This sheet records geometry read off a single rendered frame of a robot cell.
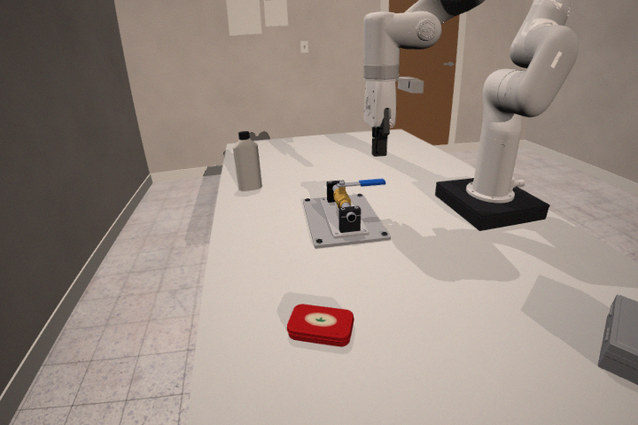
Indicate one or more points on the dark grey hinged case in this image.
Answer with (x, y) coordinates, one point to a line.
(619, 354)

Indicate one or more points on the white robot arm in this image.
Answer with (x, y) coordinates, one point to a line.
(529, 93)

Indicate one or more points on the red mint tin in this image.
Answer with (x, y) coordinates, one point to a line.
(321, 325)

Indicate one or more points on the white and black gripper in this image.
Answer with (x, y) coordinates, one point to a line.
(379, 107)

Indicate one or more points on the grey bottle with black cap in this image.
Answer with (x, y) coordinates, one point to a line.
(247, 163)

